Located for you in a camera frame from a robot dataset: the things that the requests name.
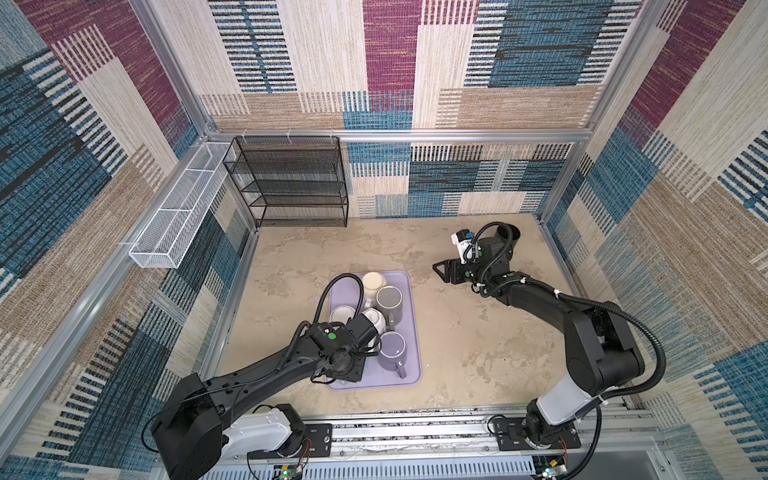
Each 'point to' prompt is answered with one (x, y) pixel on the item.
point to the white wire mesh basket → (169, 237)
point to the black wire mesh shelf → (290, 181)
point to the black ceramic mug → (503, 232)
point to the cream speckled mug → (372, 282)
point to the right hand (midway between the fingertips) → (442, 267)
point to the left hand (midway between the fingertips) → (354, 368)
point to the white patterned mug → (377, 319)
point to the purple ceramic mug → (392, 352)
